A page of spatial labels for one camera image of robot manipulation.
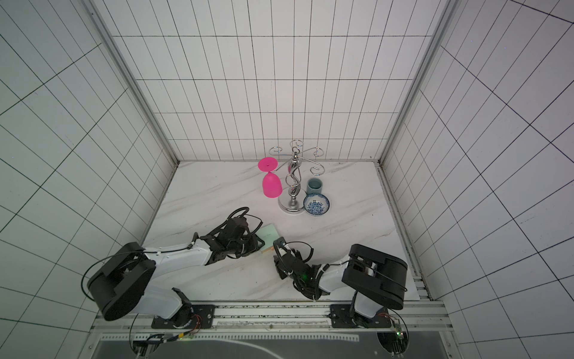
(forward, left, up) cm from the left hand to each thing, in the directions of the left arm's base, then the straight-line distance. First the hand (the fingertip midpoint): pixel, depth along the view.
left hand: (259, 247), depth 87 cm
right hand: (0, -8, -2) cm, 8 cm away
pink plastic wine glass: (+19, -5, +16) cm, 26 cm away
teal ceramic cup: (+29, -23, +2) cm, 38 cm away
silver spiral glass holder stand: (+24, -13, -1) cm, 27 cm away
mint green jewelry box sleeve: (+5, -3, +1) cm, 6 cm away
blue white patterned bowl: (+21, -24, 0) cm, 32 cm away
